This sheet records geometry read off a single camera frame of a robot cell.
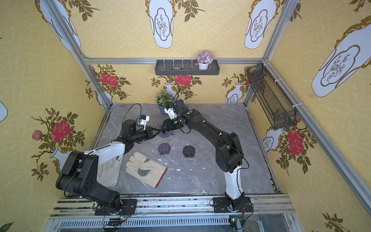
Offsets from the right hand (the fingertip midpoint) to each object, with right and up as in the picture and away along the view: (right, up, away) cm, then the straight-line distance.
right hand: (165, 128), depth 86 cm
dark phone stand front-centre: (+14, -16, +9) cm, 23 cm away
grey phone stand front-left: (-2, -14, +9) cm, 17 cm away
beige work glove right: (-12, -24, 0) cm, 27 cm away
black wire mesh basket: (+67, +9, 0) cm, 68 cm away
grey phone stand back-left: (+1, -3, -2) cm, 4 cm away
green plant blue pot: (-2, +19, +18) cm, 26 cm away
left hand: (-3, -2, +2) cm, 3 cm away
